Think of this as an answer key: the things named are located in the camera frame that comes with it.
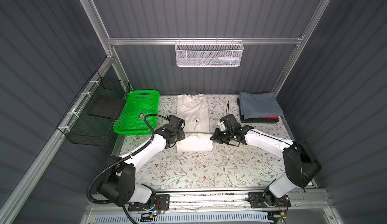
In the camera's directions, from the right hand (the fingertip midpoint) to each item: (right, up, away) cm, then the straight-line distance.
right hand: (211, 139), depth 86 cm
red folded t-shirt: (+44, +12, +18) cm, 48 cm away
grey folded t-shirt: (+37, +21, +21) cm, 47 cm away
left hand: (-18, +3, +1) cm, 19 cm away
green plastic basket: (-54, +21, +29) cm, 65 cm away
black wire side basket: (-60, +12, -14) cm, 63 cm away
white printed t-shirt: (-10, +18, +25) cm, 32 cm away
